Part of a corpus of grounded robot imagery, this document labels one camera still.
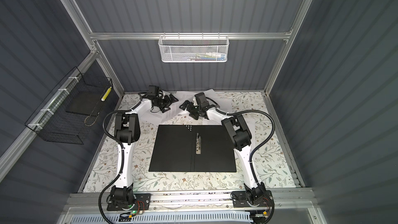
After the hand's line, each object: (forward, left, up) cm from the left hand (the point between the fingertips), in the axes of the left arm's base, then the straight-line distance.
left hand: (175, 104), depth 109 cm
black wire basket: (-25, +47, +23) cm, 58 cm away
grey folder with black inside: (-33, -13, -4) cm, 35 cm away
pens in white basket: (+10, -23, +31) cm, 40 cm away
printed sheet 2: (+4, -36, -2) cm, 36 cm away
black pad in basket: (-21, +38, +26) cm, 51 cm away
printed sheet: (-4, 0, -3) cm, 5 cm away
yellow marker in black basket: (-15, +33, +23) cm, 44 cm away
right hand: (-10, -8, +3) cm, 13 cm away
